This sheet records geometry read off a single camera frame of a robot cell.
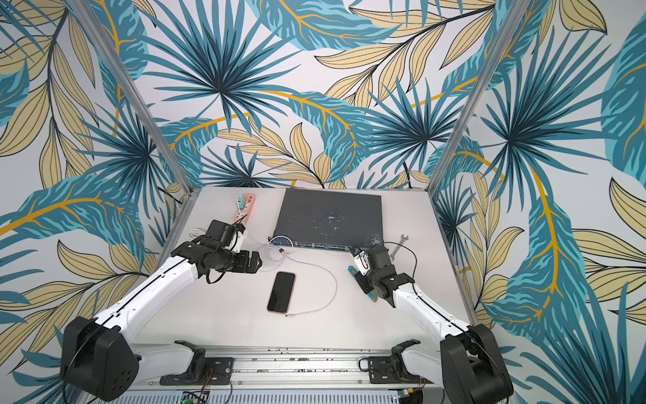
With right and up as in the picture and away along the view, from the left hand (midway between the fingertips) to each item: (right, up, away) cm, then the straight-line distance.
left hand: (247, 265), depth 82 cm
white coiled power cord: (-27, +9, +19) cm, 34 cm away
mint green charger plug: (-13, +22, +31) cm, 40 cm away
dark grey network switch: (+27, +14, +22) cm, 37 cm away
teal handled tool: (+37, -5, -4) cm, 38 cm away
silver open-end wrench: (+57, +6, +21) cm, 61 cm away
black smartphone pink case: (+10, -12, +6) cm, 17 cm away
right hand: (+35, -4, +6) cm, 36 cm away
